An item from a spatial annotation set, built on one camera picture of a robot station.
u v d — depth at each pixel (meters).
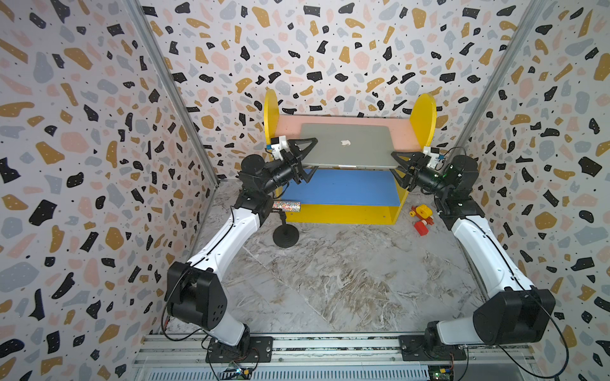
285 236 1.00
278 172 0.62
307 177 0.70
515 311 0.40
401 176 0.70
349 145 0.75
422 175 0.64
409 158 0.64
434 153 0.69
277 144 0.67
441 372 0.72
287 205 0.85
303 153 0.60
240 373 0.70
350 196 1.01
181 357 0.74
